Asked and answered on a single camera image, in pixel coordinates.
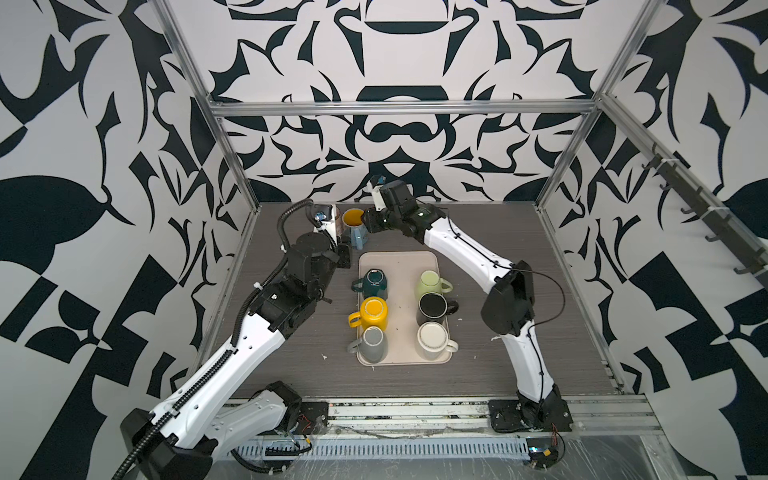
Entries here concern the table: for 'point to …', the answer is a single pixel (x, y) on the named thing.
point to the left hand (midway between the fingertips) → (338, 223)
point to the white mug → (433, 340)
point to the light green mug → (431, 282)
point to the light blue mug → (357, 231)
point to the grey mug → (372, 346)
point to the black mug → (433, 307)
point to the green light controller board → (542, 452)
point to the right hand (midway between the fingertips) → (366, 212)
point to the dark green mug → (372, 284)
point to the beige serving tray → (402, 269)
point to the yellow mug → (374, 312)
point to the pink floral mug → (338, 221)
